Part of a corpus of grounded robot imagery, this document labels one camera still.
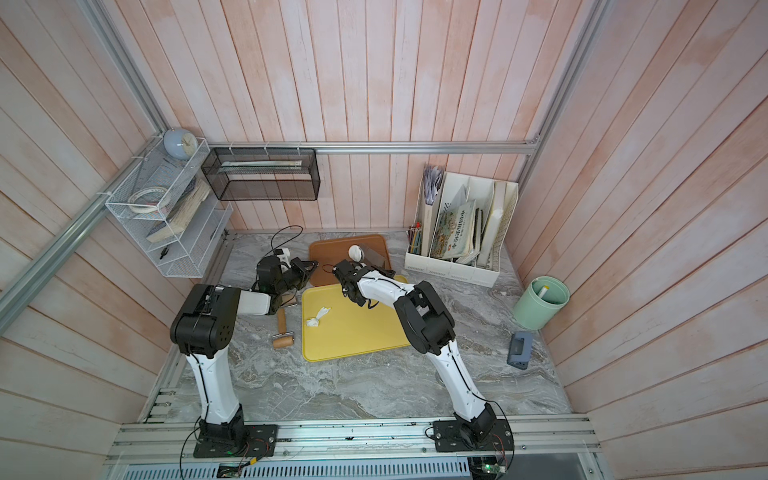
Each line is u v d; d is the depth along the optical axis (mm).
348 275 835
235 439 651
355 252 1101
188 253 823
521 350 851
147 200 749
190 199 833
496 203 912
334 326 977
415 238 979
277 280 825
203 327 544
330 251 1147
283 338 903
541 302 831
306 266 924
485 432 643
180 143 817
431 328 584
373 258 1317
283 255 945
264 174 1040
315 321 925
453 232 981
